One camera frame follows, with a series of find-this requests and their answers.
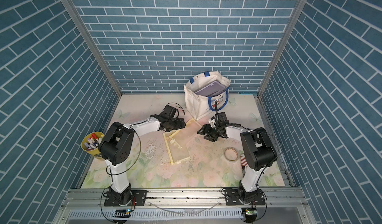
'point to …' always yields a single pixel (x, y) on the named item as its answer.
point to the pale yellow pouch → (176, 146)
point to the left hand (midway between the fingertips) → (184, 125)
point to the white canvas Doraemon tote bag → (200, 106)
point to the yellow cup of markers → (90, 143)
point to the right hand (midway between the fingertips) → (201, 134)
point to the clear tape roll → (231, 154)
